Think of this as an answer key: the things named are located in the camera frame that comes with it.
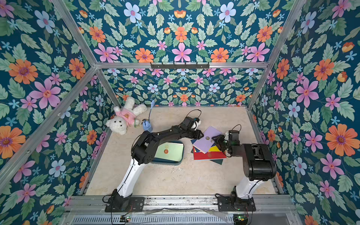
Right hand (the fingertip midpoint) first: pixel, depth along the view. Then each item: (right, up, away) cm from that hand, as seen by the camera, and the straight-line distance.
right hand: (213, 138), depth 96 cm
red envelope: (-1, -11, -3) cm, 11 cm away
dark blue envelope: (-15, -2, +2) cm, 15 cm away
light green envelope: (-29, -7, -8) cm, 31 cm away
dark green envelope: (+2, -13, -8) cm, 16 cm away
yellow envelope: (+1, -7, -1) cm, 7 cm away
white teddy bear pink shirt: (-66, +15, +7) cm, 68 cm away
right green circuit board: (+10, -38, -25) cm, 47 cm away
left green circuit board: (-51, -38, -25) cm, 68 cm away
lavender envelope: (-6, -4, +1) cm, 7 cm away
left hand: (-7, +2, +3) cm, 8 cm away
